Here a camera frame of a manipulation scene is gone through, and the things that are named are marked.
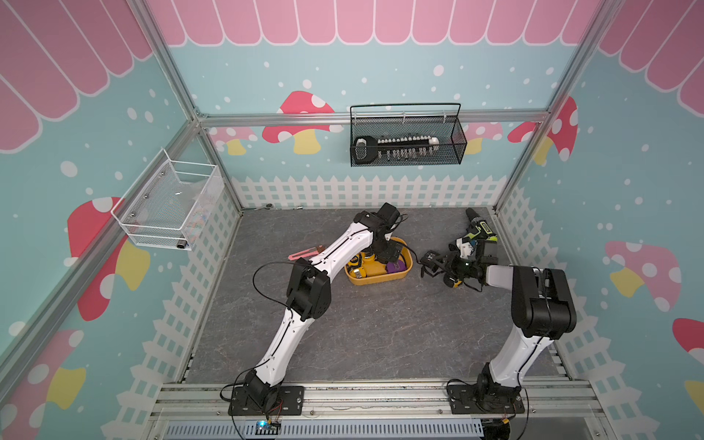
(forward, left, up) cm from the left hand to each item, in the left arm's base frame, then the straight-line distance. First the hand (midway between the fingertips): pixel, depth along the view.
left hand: (382, 255), depth 95 cm
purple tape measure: (-1, -5, -6) cm, 8 cm away
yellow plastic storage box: (-3, +2, -7) cm, 8 cm away
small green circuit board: (-50, +32, -11) cm, 60 cm away
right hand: (+1, -20, -3) cm, 20 cm away
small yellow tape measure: (-1, +10, -6) cm, 12 cm away
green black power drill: (+17, -39, -4) cm, 43 cm away
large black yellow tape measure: (-7, -24, -5) cm, 25 cm away
